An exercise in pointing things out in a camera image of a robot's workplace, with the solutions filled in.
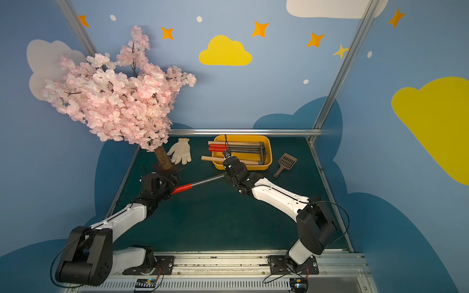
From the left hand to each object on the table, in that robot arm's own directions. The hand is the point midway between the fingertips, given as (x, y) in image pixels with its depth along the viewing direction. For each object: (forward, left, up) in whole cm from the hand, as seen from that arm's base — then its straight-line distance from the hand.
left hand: (177, 177), depth 90 cm
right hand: (+3, -29, +7) cm, 30 cm away
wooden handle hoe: (+33, -27, -9) cm, 44 cm away
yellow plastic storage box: (+22, -37, -9) cm, 44 cm away
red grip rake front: (-4, -7, -1) cm, 8 cm away
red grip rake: (+22, -19, -1) cm, 29 cm away
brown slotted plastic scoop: (+20, -61, -11) cm, 65 cm away
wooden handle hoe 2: (+15, -21, -3) cm, 25 cm away
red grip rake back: (+22, -19, -1) cm, 29 cm away
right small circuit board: (-42, -56, -13) cm, 71 cm away
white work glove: (+25, +6, -11) cm, 28 cm away
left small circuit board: (-43, +6, -13) cm, 45 cm away
